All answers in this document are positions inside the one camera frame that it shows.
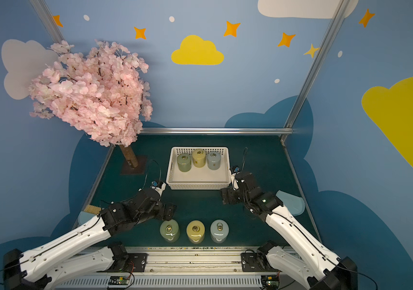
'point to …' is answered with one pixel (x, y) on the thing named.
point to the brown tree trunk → (130, 156)
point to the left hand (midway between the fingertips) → (168, 202)
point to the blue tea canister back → (214, 160)
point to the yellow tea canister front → (195, 231)
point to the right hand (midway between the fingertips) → (233, 186)
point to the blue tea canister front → (219, 230)
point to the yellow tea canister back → (198, 156)
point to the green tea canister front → (169, 230)
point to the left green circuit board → (119, 280)
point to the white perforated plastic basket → (199, 178)
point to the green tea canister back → (184, 162)
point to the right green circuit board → (270, 282)
